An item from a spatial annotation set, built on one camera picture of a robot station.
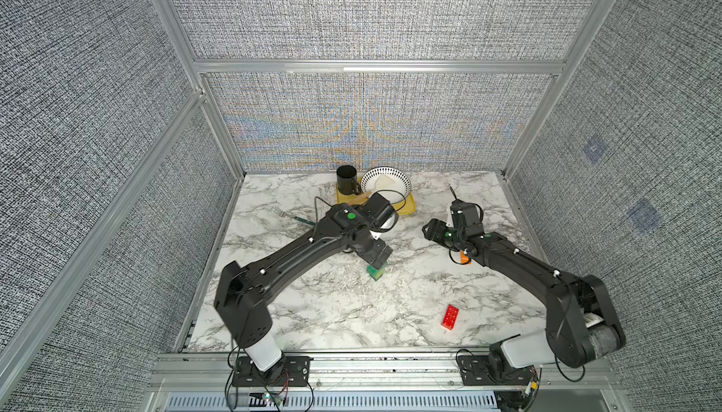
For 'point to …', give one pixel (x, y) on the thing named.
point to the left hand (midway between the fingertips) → (374, 247)
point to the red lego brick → (449, 317)
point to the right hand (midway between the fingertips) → (429, 224)
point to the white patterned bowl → (391, 182)
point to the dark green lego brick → (375, 274)
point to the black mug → (348, 182)
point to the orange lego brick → (464, 260)
